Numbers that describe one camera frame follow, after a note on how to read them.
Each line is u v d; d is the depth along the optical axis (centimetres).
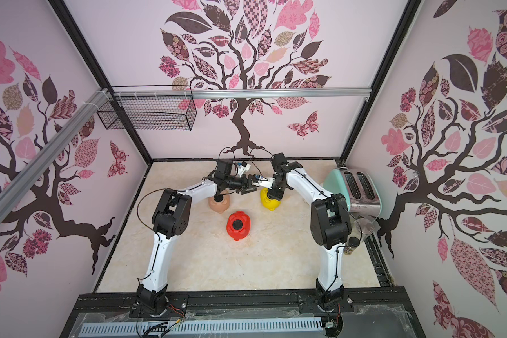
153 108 95
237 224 85
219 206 93
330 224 52
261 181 85
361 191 85
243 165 95
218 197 92
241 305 75
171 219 61
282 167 70
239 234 84
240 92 94
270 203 93
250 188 91
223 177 85
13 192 53
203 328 70
